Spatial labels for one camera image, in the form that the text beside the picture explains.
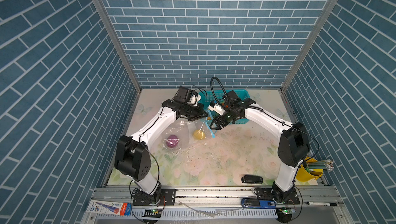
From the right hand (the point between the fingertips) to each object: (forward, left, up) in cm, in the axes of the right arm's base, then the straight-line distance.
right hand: (212, 122), depth 85 cm
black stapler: (-24, -21, -12) cm, 34 cm away
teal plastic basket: (+3, -2, +11) cm, 11 cm away
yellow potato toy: (-8, +7, 0) cm, 10 cm away
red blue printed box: (-42, +41, -12) cm, 60 cm away
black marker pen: (-32, -54, -15) cm, 64 cm away
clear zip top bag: (-3, +18, -9) cm, 21 cm away
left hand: (+1, +2, +7) cm, 7 cm away
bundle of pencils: (-19, -52, +1) cm, 55 cm away
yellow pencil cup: (-22, -45, -7) cm, 50 cm away
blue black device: (-34, -23, -14) cm, 44 cm away
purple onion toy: (-9, +22, -8) cm, 25 cm away
